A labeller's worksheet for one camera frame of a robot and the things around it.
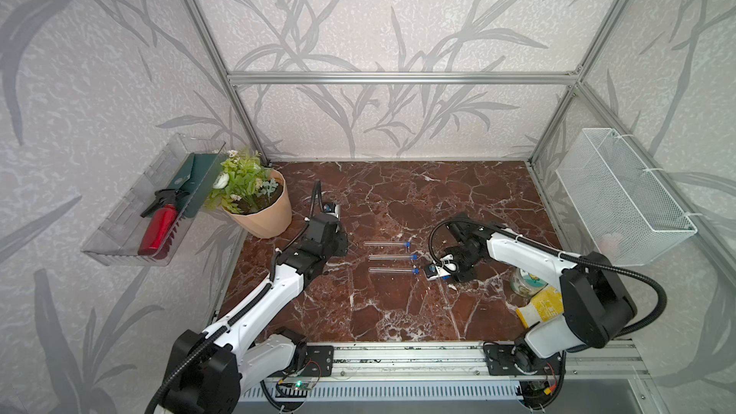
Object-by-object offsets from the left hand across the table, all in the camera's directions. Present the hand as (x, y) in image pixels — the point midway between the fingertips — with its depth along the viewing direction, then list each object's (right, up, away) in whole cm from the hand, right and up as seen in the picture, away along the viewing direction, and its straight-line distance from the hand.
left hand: (341, 233), depth 85 cm
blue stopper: (+21, -5, +12) cm, 25 cm away
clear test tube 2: (+15, -9, +9) cm, 20 cm away
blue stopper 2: (+23, -9, +9) cm, 26 cm away
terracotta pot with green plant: (-28, +12, +2) cm, 30 cm away
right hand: (+32, -11, +4) cm, 34 cm away
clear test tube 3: (+11, -12, +5) cm, 17 cm away
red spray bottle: (-34, +6, -25) cm, 42 cm away
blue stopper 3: (+23, -13, +5) cm, 27 cm away
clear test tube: (+13, -5, +12) cm, 19 cm away
